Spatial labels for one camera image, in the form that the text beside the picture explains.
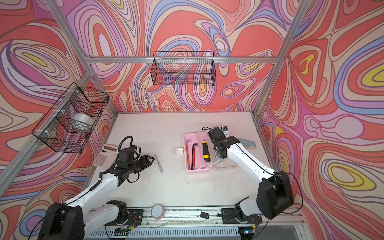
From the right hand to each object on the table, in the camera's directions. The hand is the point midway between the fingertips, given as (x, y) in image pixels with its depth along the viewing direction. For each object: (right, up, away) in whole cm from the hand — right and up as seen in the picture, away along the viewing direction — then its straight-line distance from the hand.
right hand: (230, 150), depth 83 cm
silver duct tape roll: (-76, +18, -10) cm, 79 cm away
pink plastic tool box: (-18, -2, +5) cm, 19 cm away
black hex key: (-22, -5, +12) cm, 25 cm away
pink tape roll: (-38, -28, -12) cm, 49 cm away
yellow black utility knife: (-14, -2, +5) cm, 15 cm away
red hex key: (-20, 0, +15) cm, 25 cm away
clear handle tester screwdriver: (-42, -11, +8) cm, 44 cm away
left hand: (-45, -6, +3) cm, 45 cm away
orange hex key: (-25, -2, +12) cm, 28 cm away
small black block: (-15, -32, -8) cm, 36 cm away
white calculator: (-76, -6, +10) cm, 77 cm away
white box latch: (-30, -2, +8) cm, 31 cm away
